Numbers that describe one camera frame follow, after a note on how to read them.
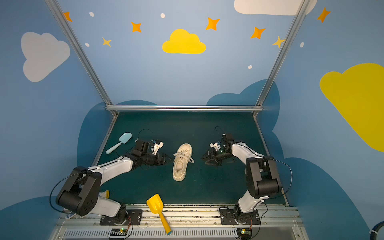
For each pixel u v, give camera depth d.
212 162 0.83
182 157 0.89
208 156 0.79
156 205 0.78
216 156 0.80
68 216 0.75
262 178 0.47
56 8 0.69
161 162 0.78
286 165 0.45
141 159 0.71
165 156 0.80
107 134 1.14
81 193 0.44
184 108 1.19
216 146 0.87
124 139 1.04
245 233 0.73
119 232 0.73
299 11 0.72
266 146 1.08
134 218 0.74
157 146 0.83
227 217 0.74
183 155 0.91
